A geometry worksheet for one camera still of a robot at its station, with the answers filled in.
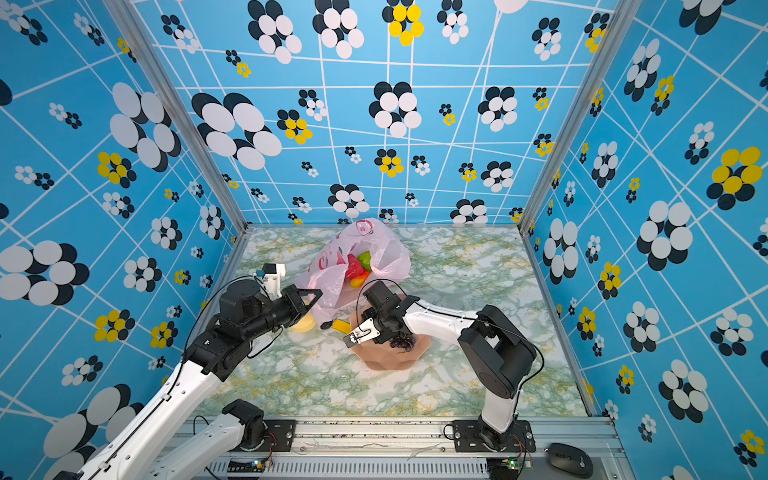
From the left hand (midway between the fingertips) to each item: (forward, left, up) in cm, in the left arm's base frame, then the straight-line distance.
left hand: (324, 291), depth 70 cm
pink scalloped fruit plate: (-6, -13, -24) cm, 28 cm away
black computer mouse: (-31, -58, -24) cm, 70 cm away
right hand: (+5, -10, -23) cm, 25 cm away
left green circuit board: (-32, +19, -29) cm, 47 cm away
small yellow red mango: (+18, -5, -22) cm, 29 cm away
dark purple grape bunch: (-3, -20, -21) cm, 29 cm away
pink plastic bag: (+6, +1, -1) cm, 6 cm away
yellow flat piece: (+3, -1, -25) cm, 25 cm away
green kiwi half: (+25, -7, -20) cm, 33 cm away
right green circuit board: (-32, -42, -27) cm, 59 cm away
